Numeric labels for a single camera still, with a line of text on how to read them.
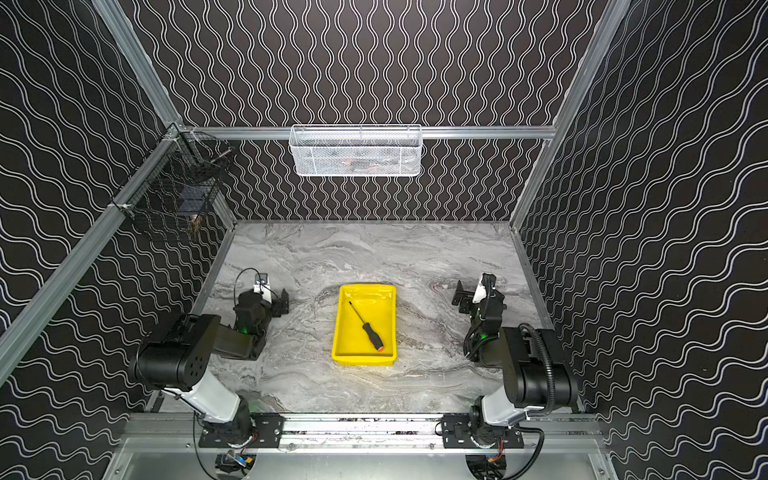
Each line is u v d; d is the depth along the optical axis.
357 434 0.75
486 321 0.70
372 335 0.89
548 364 0.42
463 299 0.83
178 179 0.96
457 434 0.73
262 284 0.81
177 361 0.46
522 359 0.47
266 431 0.74
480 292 0.80
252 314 0.73
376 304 0.98
